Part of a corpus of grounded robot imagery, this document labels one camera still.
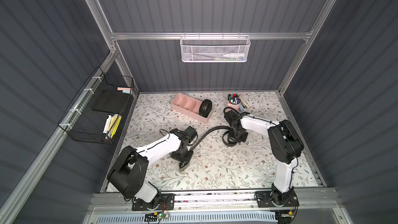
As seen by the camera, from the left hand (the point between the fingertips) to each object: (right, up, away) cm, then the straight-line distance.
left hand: (184, 161), depth 83 cm
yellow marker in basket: (-29, +21, -14) cm, 39 cm away
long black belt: (+12, +29, +12) cm, 33 cm away
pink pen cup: (+30, +33, +16) cm, 48 cm away
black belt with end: (+24, +10, +11) cm, 28 cm away
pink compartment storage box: (+1, +29, +29) cm, 41 cm away
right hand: (+31, +9, +12) cm, 34 cm away
